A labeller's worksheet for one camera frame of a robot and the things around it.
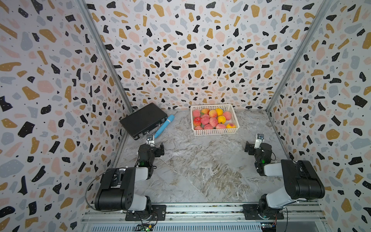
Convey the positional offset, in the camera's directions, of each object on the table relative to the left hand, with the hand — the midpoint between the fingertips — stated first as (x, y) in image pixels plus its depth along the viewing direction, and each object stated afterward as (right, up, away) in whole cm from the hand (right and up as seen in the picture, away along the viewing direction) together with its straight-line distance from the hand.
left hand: (155, 142), depth 92 cm
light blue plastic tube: (+2, +11, +17) cm, 20 cm away
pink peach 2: (+51, +19, +20) cm, 58 cm away
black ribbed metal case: (-14, +15, +18) cm, 27 cm away
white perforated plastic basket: (+50, +25, +26) cm, 62 cm away
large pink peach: (+33, +16, +14) cm, 39 cm away
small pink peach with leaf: (+28, +9, +12) cm, 31 cm away
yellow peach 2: (+45, +15, +17) cm, 51 cm away
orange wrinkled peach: (+33, +22, +22) cm, 45 cm away
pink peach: (+26, +20, +21) cm, 39 cm away
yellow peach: (+45, +22, +22) cm, 54 cm away
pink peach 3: (+35, +10, +11) cm, 38 cm away
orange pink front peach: (+39, +20, +22) cm, 49 cm away
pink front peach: (+39, +14, +15) cm, 44 cm away
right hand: (+65, 0, +2) cm, 65 cm away
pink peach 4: (+44, +10, +13) cm, 47 cm away
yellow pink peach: (+51, +11, +12) cm, 53 cm away
